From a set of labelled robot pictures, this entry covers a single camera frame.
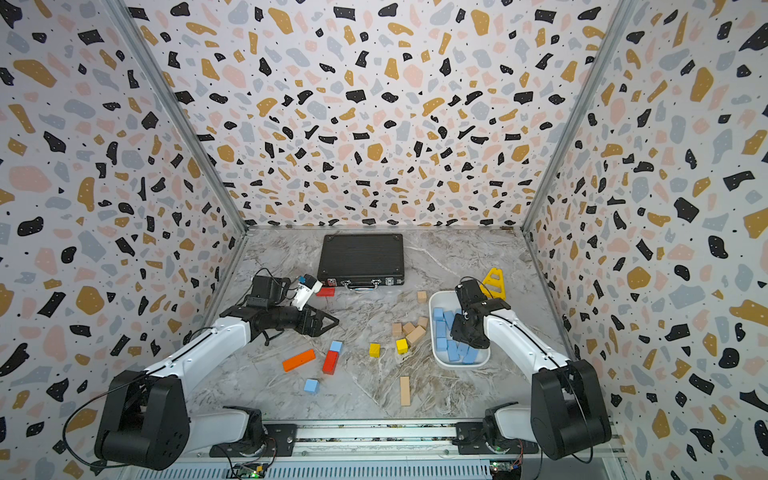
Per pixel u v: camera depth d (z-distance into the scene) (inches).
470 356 34.5
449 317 37.8
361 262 41.8
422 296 39.3
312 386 31.7
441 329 36.4
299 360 33.9
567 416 16.4
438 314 37.1
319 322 29.4
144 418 16.1
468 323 24.7
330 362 33.7
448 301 39.9
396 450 28.9
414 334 35.7
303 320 29.1
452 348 34.5
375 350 34.4
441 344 34.5
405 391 32.1
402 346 34.5
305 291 30.5
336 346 34.5
